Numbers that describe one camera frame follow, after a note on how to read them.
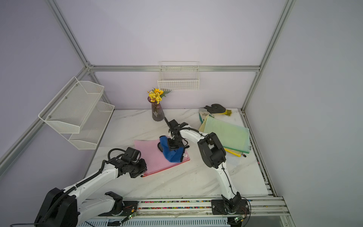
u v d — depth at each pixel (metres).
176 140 0.85
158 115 1.08
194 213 0.73
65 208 0.39
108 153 0.71
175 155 0.91
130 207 0.73
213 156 0.57
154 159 0.90
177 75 0.96
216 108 1.22
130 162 0.66
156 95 0.96
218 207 0.73
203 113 1.15
